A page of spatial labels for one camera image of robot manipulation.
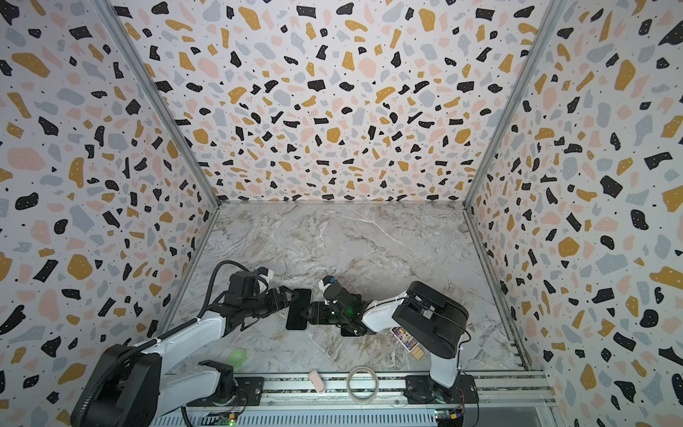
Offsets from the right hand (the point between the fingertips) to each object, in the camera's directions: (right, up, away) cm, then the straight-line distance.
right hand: (308, 315), depth 85 cm
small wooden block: (+34, -9, -6) cm, 36 cm away
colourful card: (+32, -7, -4) cm, 33 cm away
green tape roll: (-20, -11, -6) cm, 23 cm away
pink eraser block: (+4, -15, -11) cm, 19 cm away
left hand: (-5, +5, +1) cm, 7 cm away
